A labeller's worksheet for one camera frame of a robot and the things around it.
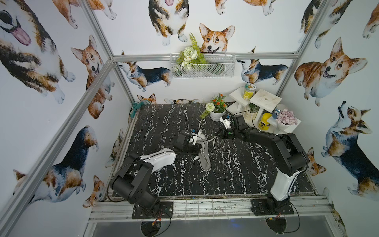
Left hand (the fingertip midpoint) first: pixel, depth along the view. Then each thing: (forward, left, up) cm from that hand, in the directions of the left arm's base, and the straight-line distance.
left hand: (200, 142), depth 90 cm
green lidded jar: (+30, -33, +15) cm, 47 cm away
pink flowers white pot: (+3, -46, +18) cm, 49 cm away
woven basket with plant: (+26, -38, -2) cm, 46 cm away
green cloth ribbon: (+38, +50, -7) cm, 64 cm away
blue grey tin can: (+11, -46, +13) cm, 49 cm away
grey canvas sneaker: (-9, -2, -4) cm, 10 cm away
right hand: (+8, -12, +2) cm, 15 cm away
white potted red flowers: (+25, -12, +3) cm, 28 cm away
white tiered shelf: (+21, -41, +15) cm, 48 cm away
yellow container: (+12, -43, 0) cm, 45 cm away
